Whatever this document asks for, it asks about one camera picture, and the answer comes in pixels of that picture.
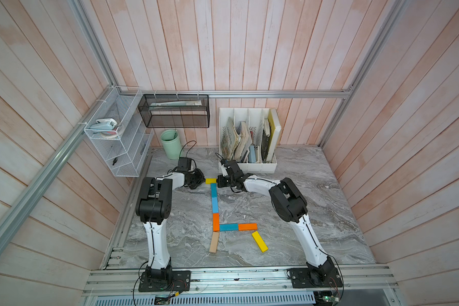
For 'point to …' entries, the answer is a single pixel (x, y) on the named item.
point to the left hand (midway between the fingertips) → (207, 179)
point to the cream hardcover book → (274, 132)
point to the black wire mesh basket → (175, 110)
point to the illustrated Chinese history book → (229, 139)
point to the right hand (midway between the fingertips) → (215, 180)
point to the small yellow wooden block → (210, 180)
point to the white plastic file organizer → (247, 143)
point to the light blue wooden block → (215, 204)
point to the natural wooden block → (214, 241)
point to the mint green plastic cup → (170, 138)
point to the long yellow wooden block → (259, 241)
